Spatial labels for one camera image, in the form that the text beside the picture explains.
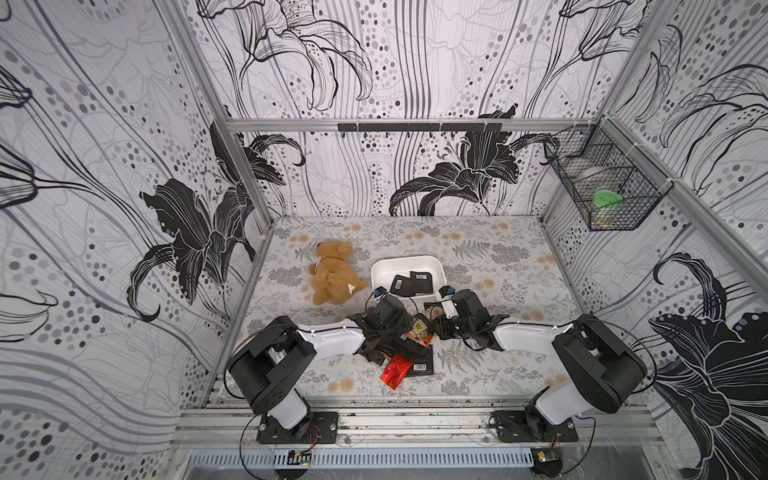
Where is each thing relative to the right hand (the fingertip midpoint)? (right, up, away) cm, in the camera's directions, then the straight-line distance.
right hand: (433, 321), depth 92 cm
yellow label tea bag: (-5, -1, -4) cm, 6 cm away
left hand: (-7, -1, -2) cm, 8 cm away
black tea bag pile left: (-15, -4, -9) cm, 18 cm away
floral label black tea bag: (0, +4, +1) cm, 4 cm away
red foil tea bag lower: (-12, -11, -11) cm, 20 cm away
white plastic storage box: (-15, +16, +9) cm, 24 cm away
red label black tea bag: (-3, +11, +7) cm, 14 cm away
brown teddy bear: (-30, +14, -3) cm, 33 cm away
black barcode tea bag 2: (-10, +10, +7) cm, 16 cm away
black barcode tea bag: (-4, -9, -8) cm, 13 cm away
